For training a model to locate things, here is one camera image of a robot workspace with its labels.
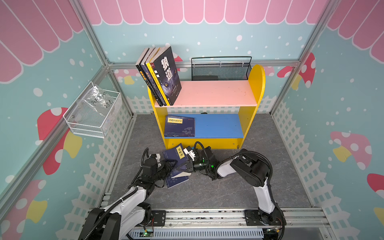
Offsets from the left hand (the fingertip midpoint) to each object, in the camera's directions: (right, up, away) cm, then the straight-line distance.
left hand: (177, 165), depth 86 cm
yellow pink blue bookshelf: (+30, +35, +39) cm, 60 cm away
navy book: (+1, +22, +6) cm, 23 cm away
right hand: (0, -1, -5) cm, 5 cm away
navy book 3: (-2, -9, 0) cm, 10 cm away
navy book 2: (-1, +6, +4) cm, 8 cm away
